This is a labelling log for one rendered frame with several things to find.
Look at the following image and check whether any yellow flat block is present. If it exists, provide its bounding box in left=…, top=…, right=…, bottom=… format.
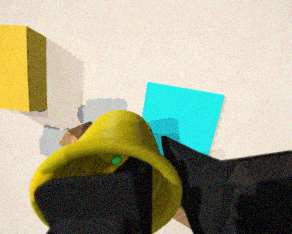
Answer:
left=0, top=24, right=47, bottom=112

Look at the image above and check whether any yellow cup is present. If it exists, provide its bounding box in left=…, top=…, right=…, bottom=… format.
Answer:
left=29, top=110, right=182, bottom=234

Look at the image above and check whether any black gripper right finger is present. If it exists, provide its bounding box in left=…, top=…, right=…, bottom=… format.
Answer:
left=161, top=136, right=292, bottom=234

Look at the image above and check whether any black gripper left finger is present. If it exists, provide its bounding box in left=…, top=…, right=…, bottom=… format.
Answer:
left=34, top=157, right=153, bottom=234

